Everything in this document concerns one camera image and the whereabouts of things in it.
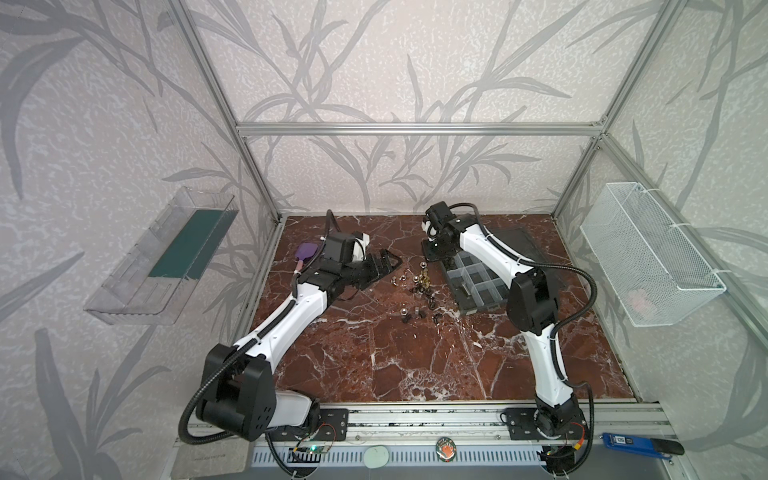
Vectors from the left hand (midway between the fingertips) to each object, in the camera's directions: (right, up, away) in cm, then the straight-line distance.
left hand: (397, 259), depth 80 cm
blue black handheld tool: (+62, -46, -6) cm, 77 cm away
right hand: (+10, +3, +17) cm, 20 cm away
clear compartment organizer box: (+25, -9, +14) cm, 30 cm away
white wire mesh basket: (+56, -2, -17) cm, 58 cm away
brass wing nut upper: (+9, -9, +19) cm, 23 cm away
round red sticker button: (+12, -45, -10) cm, 47 cm away
